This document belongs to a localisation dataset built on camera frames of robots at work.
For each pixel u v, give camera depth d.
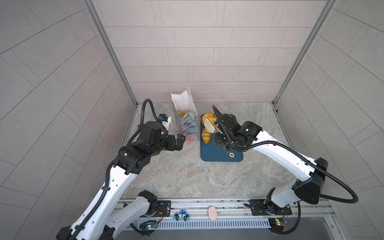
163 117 0.57
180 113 0.94
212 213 0.69
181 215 0.68
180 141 0.58
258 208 0.71
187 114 0.79
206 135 0.92
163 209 0.71
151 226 0.64
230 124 0.54
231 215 0.71
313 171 0.40
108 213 0.38
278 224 0.68
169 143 0.57
